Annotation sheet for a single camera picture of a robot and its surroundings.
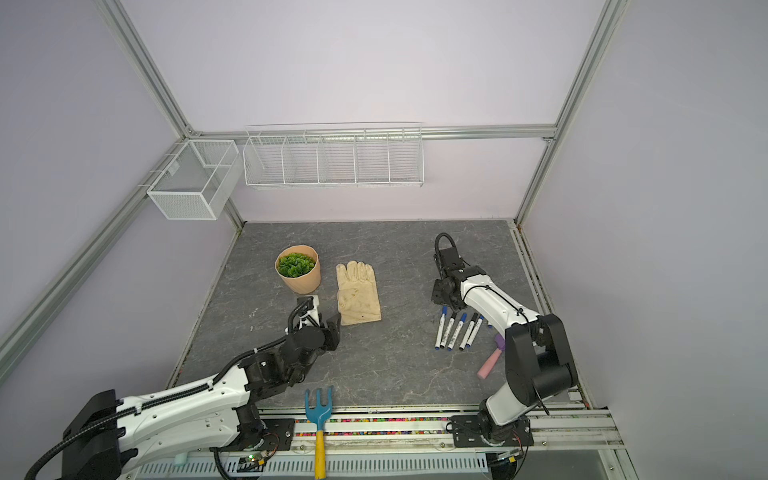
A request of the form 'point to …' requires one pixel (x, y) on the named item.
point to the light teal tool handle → (181, 459)
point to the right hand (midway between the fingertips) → (446, 298)
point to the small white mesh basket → (195, 181)
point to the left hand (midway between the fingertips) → (333, 319)
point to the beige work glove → (358, 296)
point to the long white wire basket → (340, 155)
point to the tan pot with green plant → (299, 268)
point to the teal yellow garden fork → (319, 414)
